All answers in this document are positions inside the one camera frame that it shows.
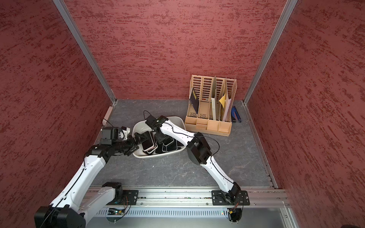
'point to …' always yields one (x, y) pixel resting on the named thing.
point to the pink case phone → (147, 142)
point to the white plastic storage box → (142, 126)
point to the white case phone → (170, 146)
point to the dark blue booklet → (195, 100)
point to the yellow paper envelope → (222, 100)
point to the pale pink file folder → (226, 109)
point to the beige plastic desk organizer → (210, 103)
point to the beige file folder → (213, 98)
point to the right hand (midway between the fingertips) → (167, 138)
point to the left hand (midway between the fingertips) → (142, 145)
